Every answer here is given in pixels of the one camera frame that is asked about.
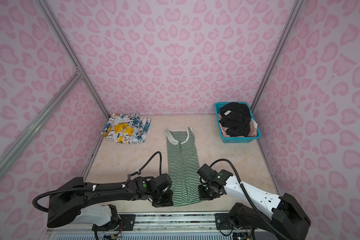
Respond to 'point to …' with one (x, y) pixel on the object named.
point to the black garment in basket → (235, 117)
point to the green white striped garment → (182, 168)
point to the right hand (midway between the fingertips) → (200, 196)
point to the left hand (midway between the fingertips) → (175, 207)
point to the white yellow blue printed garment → (128, 129)
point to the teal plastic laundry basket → (234, 140)
